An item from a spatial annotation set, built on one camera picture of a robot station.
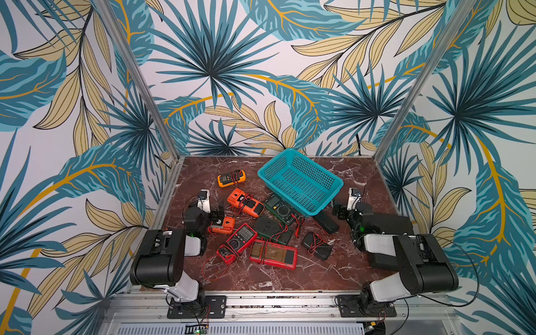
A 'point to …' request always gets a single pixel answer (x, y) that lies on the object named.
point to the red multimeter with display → (236, 243)
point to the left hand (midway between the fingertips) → (212, 201)
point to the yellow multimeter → (231, 178)
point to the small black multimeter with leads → (315, 245)
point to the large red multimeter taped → (273, 255)
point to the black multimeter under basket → (327, 222)
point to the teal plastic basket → (303, 183)
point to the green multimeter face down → (272, 229)
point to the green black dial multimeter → (285, 212)
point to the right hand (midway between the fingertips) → (347, 200)
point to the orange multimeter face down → (246, 202)
